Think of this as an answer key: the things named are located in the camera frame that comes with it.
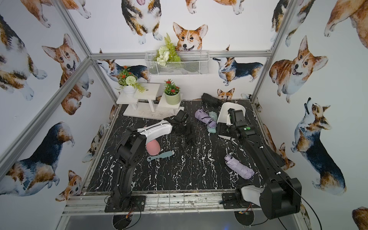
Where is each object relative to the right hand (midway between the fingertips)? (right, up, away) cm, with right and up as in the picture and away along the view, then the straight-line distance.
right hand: (221, 126), depth 81 cm
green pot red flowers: (-29, +20, +8) cm, 36 cm away
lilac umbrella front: (+13, -25, -2) cm, 28 cm away
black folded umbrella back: (-1, +18, +36) cm, 40 cm away
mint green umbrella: (0, +6, +25) cm, 26 cm away
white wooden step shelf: (-49, +15, +25) cm, 57 cm away
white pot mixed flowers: (-57, +27, +10) cm, 64 cm away
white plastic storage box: (+5, +8, +19) cm, 21 cm away
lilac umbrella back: (-9, +6, +25) cm, 28 cm away
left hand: (-17, -3, +16) cm, 24 cm away
